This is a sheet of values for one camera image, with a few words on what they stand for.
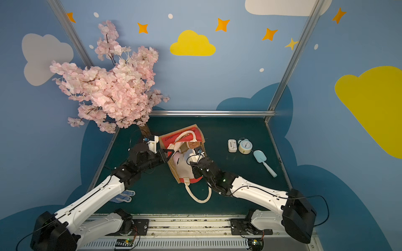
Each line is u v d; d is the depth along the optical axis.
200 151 0.67
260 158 1.01
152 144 0.71
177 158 0.91
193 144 1.01
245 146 1.01
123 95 0.62
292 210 0.41
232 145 1.04
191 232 0.74
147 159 0.63
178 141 0.84
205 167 0.57
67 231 0.39
